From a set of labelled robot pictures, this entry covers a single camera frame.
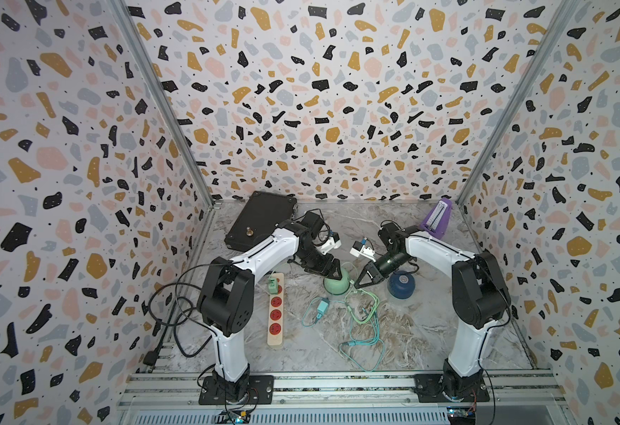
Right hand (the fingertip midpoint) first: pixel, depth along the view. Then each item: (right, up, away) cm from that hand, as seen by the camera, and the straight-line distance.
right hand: (359, 286), depth 84 cm
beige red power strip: (-27, -9, +1) cm, 28 cm away
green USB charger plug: (-28, -1, +2) cm, 28 cm away
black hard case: (-37, +25, +27) cm, 52 cm away
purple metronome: (+32, +22, +16) cm, 42 cm away
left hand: (-7, +4, +1) cm, 9 cm away
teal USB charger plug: (-11, -7, +2) cm, 14 cm away
